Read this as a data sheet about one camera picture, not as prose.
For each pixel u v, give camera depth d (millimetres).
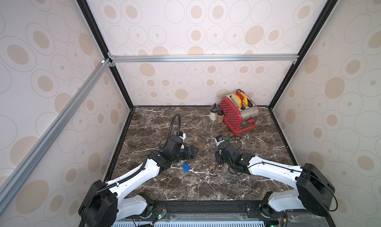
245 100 946
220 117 1050
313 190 420
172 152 617
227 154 644
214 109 1041
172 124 1070
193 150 728
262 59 1676
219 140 753
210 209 750
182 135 758
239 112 927
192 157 714
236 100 954
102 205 393
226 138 729
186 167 852
